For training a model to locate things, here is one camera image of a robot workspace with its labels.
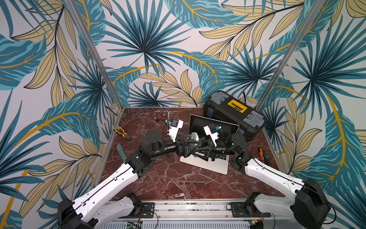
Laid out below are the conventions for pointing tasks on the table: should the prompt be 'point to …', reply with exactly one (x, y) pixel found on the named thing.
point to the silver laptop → (196, 124)
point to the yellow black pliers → (124, 134)
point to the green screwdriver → (266, 157)
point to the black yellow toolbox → (221, 107)
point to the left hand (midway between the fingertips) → (195, 143)
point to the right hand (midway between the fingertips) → (185, 160)
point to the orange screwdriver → (261, 154)
